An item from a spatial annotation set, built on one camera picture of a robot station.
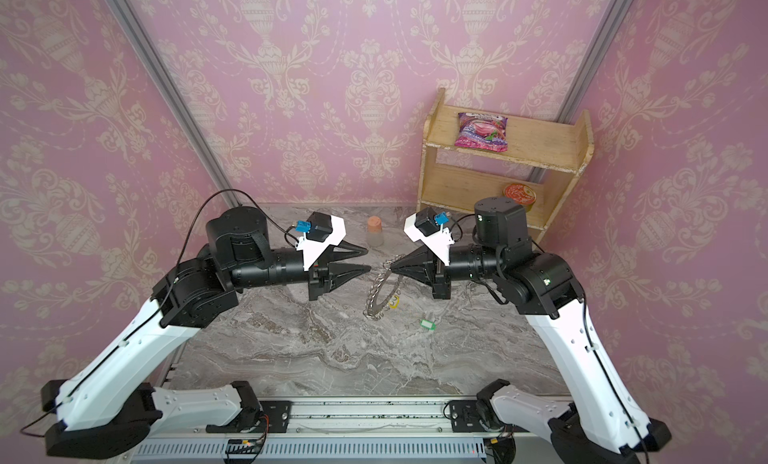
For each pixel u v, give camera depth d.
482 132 0.75
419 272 0.51
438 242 0.44
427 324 0.90
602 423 0.35
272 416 0.75
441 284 0.44
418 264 0.48
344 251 0.49
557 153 0.75
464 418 0.73
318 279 0.43
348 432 0.73
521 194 0.90
